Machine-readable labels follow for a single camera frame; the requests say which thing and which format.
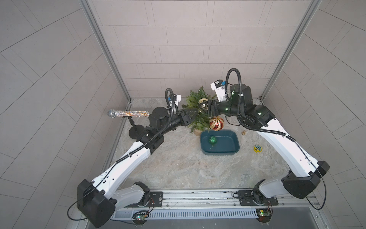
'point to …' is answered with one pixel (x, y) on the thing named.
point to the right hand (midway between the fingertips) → (201, 105)
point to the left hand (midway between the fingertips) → (198, 111)
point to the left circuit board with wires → (140, 217)
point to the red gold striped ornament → (216, 123)
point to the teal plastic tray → (228, 143)
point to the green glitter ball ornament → (213, 140)
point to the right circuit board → (265, 214)
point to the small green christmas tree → (201, 123)
